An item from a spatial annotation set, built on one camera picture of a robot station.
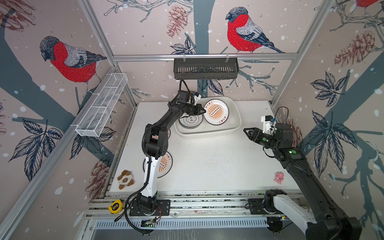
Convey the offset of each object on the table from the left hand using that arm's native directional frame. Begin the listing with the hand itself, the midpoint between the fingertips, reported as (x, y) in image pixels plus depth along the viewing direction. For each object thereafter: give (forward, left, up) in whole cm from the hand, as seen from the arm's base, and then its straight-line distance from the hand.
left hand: (205, 110), depth 94 cm
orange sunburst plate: (-18, +22, 0) cm, 28 cm away
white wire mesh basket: (-20, +57, +12) cm, 62 cm away
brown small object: (-38, +46, -14) cm, 61 cm away
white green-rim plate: (+3, +9, -15) cm, 18 cm away
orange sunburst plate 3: (+2, -8, -3) cm, 9 cm away
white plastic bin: (-8, -1, -10) cm, 13 cm away
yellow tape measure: (-50, +47, -16) cm, 71 cm away
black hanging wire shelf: (+29, -1, +13) cm, 32 cm away
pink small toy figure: (-38, -39, -13) cm, 56 cm away
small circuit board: (-57, +30, -19) cm, 68 cm away
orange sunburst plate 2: (-29, +25, -17) cm, 42 cm away
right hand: (-21, -19, +6) cm, 29 cm away
